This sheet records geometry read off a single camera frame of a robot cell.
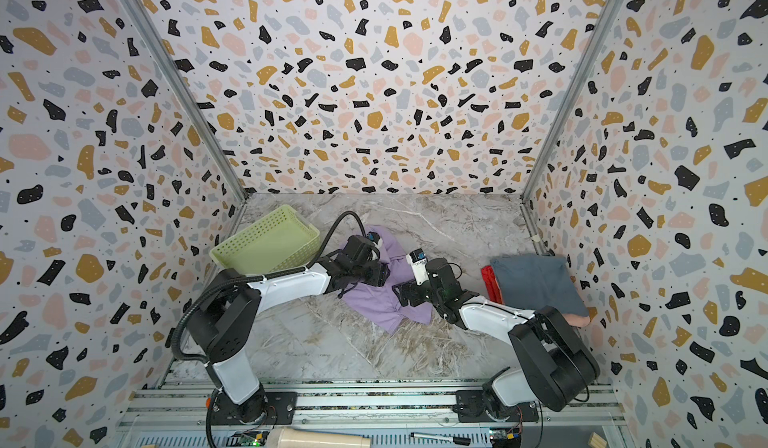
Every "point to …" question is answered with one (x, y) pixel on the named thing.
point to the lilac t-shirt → (383, 306)
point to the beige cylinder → (285, 437)
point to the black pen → (452, 439)
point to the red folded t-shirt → (492, 285)
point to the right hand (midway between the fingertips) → (400, 278)
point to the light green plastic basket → (276, 241)
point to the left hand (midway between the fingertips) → (383, 264)
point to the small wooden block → (596, 441)
